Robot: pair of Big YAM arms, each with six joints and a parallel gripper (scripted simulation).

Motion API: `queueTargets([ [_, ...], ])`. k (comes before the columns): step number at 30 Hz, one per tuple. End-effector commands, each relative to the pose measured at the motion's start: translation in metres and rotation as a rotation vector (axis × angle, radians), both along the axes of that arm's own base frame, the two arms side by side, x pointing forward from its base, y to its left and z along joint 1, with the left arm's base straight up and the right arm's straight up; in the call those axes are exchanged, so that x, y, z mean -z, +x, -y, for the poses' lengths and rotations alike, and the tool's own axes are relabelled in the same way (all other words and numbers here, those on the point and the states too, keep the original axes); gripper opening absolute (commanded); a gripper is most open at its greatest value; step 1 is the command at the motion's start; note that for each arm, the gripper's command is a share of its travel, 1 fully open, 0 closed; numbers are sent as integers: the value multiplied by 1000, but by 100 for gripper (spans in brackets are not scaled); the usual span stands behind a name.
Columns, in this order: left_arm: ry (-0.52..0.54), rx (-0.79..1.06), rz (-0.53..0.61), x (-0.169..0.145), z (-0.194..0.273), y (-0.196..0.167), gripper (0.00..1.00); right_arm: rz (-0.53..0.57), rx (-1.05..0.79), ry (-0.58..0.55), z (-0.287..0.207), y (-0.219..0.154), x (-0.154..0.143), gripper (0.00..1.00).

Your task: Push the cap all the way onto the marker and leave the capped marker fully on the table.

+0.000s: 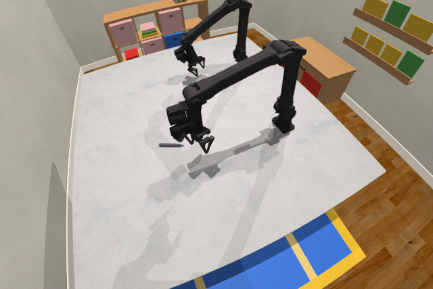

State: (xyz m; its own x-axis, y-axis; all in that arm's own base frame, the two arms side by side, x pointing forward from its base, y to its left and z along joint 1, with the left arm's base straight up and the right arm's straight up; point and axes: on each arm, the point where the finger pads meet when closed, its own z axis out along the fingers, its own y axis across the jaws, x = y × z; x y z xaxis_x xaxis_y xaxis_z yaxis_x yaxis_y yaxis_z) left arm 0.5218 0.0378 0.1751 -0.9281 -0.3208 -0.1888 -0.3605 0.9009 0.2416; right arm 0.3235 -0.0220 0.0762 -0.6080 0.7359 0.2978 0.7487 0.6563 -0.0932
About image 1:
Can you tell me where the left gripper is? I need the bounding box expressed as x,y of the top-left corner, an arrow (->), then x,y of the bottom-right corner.
185,117 -> 214,154

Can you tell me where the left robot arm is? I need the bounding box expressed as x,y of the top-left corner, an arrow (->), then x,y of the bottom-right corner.
166,39 -> 306,143

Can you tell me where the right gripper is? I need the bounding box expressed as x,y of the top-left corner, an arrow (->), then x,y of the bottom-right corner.
188,53 -> 205,76

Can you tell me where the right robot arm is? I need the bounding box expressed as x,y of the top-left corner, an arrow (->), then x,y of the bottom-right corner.
174,0 -> 252,64

